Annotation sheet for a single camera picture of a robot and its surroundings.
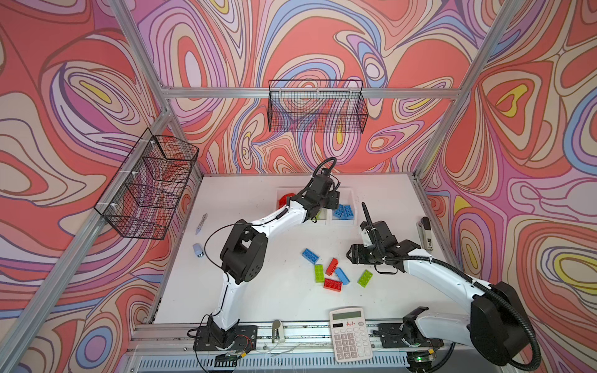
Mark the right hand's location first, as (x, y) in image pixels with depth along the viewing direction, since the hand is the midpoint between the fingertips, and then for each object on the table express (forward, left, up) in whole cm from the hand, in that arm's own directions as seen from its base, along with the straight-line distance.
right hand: (357, 260), depth 86 cm
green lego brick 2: (-3, +15, -3) cm, 15 cm away
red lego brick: (-1, +10, -2) cm, 10 cm away
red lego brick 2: (-8, +10, -4) cm, 13 cm away
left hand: (+24, +6, +12) cm, 27 cm away
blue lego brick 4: (-6, +6, -3) cm, 9 cm away
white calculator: (-24, +6, -3) cm, 25 cm away
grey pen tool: (+20, +66, -4) cm, 69 cm away
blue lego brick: (+21, 0, +1) cm, 21 cm away
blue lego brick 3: (+4, +18, -3) cm, 18 cm away
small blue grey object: (+6, +61, 0) cm, 61 cm away
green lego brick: (-5, -3, -5) cm, 8 cm away
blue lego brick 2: (+23, +3, -2) cm, 23 cm away
